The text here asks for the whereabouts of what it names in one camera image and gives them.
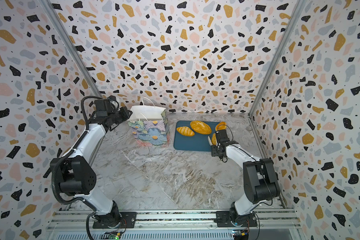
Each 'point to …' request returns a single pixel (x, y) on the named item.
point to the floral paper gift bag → (149, 126)
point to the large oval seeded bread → (200, 127)
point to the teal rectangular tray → (199, 142)
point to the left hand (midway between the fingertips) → (131, 108)
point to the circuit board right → (240, 234)
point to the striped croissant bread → (185, 131)
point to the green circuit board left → (111, 235)
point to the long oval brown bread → (214, 140)
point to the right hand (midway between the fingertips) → (216, 147)
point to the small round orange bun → (221, 126)
